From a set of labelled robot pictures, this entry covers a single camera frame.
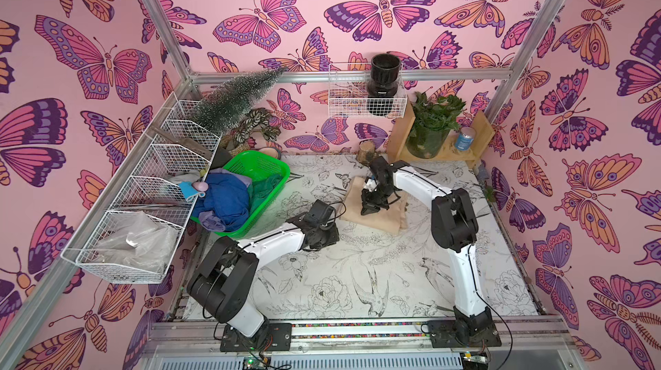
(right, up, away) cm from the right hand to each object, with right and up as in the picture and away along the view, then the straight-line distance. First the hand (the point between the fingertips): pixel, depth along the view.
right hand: (357, 213), depth 96 cm
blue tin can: (+46, +29, +13) cm, 56 cm away
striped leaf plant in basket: (-39, +36, +5) cm, 53 cm away
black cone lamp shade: (-55, +22, +10) cm, 60 cm away
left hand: (-6, -7, -6) cm, 11 cm away
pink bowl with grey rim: (-39, +26, +25) cm, 53 cm away
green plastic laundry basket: (-43, +19, +16) cm, 50 cm away
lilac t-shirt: (-51, -1, -9) cm, 52 cm away
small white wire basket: (-3, +45, +2) cm, 45 cm away
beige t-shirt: (+13, -2, -1) cm, 13 cm away
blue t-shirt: (-47, +6, -4) cm, 47 cm away
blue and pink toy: (-46, +10, -27) cm, 54 cm away
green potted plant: (+28, +35, -1) cm, 45 cm away
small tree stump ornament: (+6, +25, +17) cm, 31 cm away
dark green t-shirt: (-38, +9, +5) cm, 39 cm away
